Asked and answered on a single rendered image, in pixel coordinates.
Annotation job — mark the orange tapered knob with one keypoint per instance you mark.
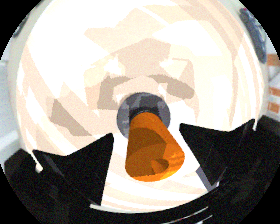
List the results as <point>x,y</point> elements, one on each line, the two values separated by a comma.
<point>152,153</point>

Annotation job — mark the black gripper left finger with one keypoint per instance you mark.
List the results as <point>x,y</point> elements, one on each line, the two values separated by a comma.
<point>85,170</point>

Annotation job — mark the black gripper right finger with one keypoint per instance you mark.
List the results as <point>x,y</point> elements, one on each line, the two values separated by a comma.
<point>214,149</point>

